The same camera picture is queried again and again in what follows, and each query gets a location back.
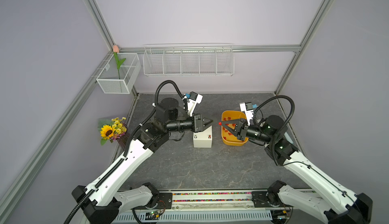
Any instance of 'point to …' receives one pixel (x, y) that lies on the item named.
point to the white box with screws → (203, 139)
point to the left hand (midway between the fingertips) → (215, 123)
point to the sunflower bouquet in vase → (114, 129)
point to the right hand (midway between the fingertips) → (221, 124)
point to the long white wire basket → (188, 60)
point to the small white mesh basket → (108, 78)
